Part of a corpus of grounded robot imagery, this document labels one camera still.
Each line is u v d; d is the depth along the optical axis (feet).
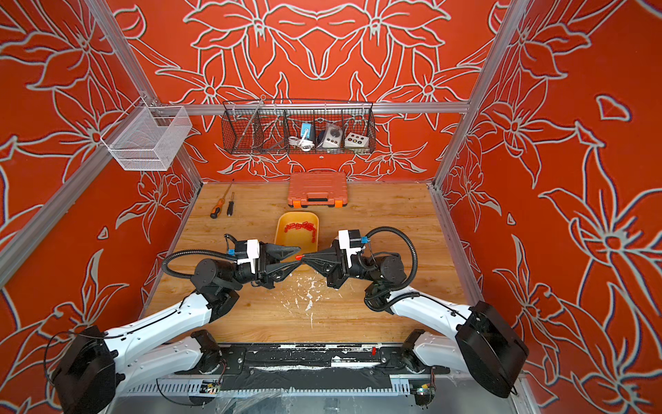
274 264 1.85
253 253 1.65
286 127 3.30
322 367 2.39
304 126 2.75
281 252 1.85
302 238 3.28
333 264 1.84
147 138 2.98
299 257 1.84
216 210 3.50
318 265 1.91
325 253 1.86
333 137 2.97
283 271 1.89
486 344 1.32
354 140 3.09
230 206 3.62
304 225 3.40
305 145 2.80
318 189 3.74
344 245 1.71
